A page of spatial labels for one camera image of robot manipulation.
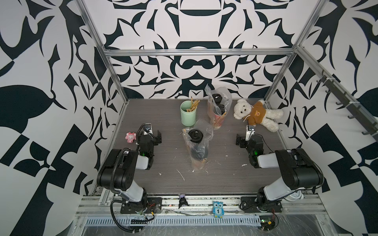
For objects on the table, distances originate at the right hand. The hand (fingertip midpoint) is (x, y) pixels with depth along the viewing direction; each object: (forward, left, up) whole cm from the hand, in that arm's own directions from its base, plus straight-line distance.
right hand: (245, 132), depth 95 cm
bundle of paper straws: (+12, +33, +14) cm, 37 cm away
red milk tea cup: (+19, +17, +12) cm, 28 cm away
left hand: (0, +62, +4) cm, 62 cm away
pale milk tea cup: (-23, +31, +15) cm, 41 cm away
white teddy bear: (+13, -11, +2) cm, 17 cm away
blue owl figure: (-41, +22, -3) cm, 47 cm away
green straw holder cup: (+11, +37, +1) cm, 38 cm away
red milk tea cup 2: (+5, +18, +14) cm, 23 cm away
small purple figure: (-38, +39, -3) cm, 55 cm away
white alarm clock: (-36, -16, -1) cm, 40 cm away
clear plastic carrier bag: (+10, +13, +19) cm, 25 cm away
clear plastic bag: (-11, +26, +18) cm, 34 cm away
